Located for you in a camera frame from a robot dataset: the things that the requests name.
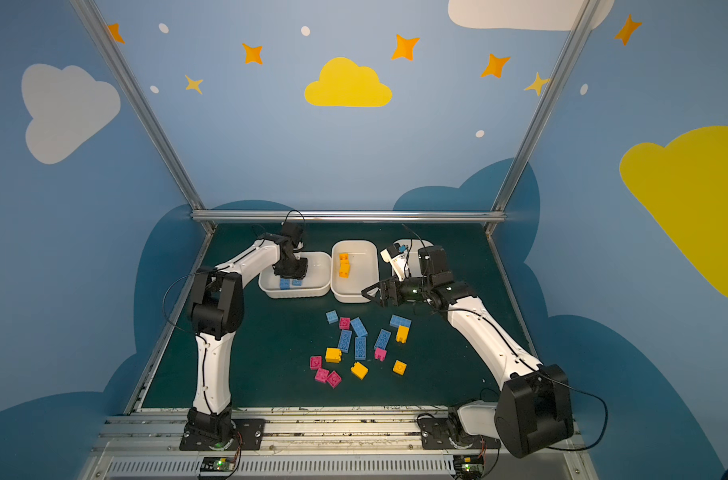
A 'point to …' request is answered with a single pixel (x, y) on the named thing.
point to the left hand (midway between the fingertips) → (297, 272)
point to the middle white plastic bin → (354, 267)
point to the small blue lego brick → (332, 317)
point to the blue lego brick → (397, 321)
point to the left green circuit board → (217, 464)
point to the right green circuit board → (468, 467)
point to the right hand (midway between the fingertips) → (375, 286)
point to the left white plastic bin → (315, 283)
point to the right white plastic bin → (412, 263)
